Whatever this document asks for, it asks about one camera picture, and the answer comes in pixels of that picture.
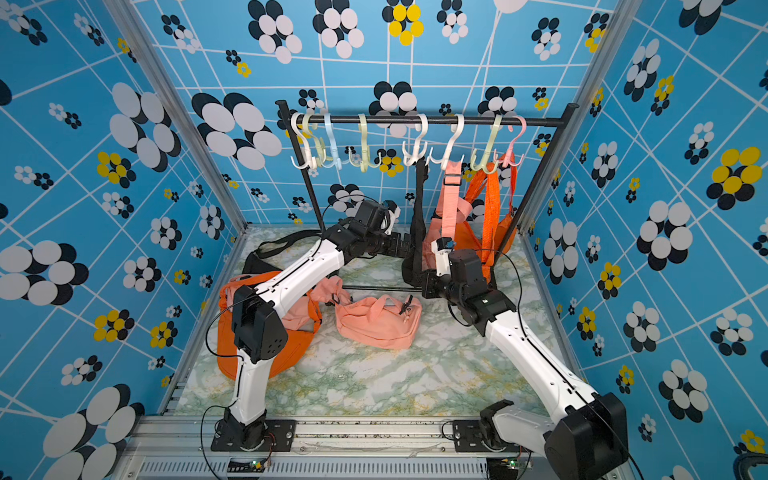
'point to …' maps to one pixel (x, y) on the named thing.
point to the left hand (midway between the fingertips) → (408, 240)
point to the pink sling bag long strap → (379, 321)
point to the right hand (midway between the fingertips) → (423, 273)
